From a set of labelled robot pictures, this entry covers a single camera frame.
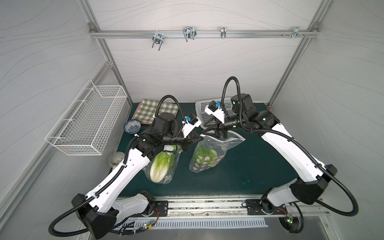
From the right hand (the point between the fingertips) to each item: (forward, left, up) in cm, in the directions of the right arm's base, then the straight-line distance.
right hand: (203, 127), depth 64 cm
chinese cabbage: (-6, +22, -25) cm, 34 cm away
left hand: (-4, +1, -3) cm, 5 cm away
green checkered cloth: (+38, +46, -34) cm, 69 cm away
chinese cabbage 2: (-6, -2, -16) cm, 17 cm away
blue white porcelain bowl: (+22, +50, -31) cm, 63 cm away
